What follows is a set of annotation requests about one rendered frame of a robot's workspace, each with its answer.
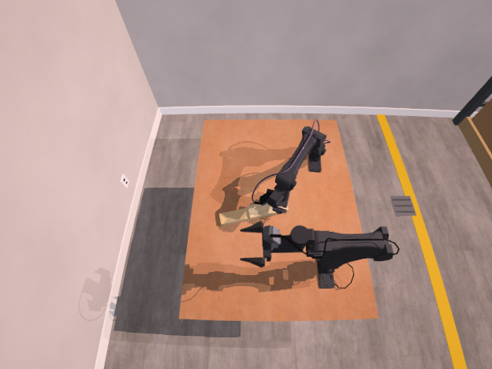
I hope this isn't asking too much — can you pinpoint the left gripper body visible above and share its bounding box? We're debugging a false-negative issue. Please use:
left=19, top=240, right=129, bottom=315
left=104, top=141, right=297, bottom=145
left=262, top=223, right=288, bottom=267

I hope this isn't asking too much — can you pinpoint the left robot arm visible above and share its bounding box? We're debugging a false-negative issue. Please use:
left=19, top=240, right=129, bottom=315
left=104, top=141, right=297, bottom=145
left=287, top=225, right=393, bottom=289

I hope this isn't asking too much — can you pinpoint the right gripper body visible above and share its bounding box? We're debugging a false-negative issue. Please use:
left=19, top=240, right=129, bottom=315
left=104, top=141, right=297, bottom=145
left=260, top=189, right=289, bottom=212

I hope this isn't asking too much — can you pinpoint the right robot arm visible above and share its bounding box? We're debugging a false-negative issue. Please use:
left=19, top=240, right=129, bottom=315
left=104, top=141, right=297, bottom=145
left=260, top=126, right=326, bottom=208

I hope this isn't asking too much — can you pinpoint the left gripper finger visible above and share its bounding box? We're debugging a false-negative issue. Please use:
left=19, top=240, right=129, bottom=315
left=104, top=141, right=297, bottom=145
left=240, top=221, right=262, bottom=233
left=240, top=257, right=263, bottom=267

